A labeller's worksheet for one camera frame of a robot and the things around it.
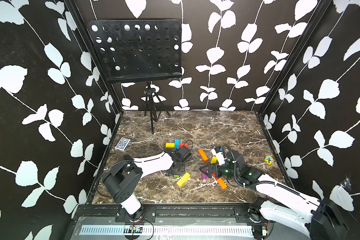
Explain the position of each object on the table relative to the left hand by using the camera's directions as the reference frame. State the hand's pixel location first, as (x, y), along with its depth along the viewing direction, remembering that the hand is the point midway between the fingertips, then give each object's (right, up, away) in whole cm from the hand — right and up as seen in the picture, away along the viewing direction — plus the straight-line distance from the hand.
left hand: (180, 169), depth 88 cm
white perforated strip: (-38, -24, -18) cm, 48 cm away
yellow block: (-8, +13, +15) cm, 21 cm away
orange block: (+15, +7, +8) cm, 18 cm away
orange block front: (+24, -6, -6) cm, 25 cm away
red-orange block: (0, +13, +14) cm, 19 cm away
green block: (-2, -3, -2) cm, 4 cm away
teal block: (-3, +14, +13) cm, 19 cm away
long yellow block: (+2, -5, -2) cm, 6 cm away
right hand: (+13, +5, -11) cm, 17 cm away
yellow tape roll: (+56, +5, +5) cm, 57 cm away
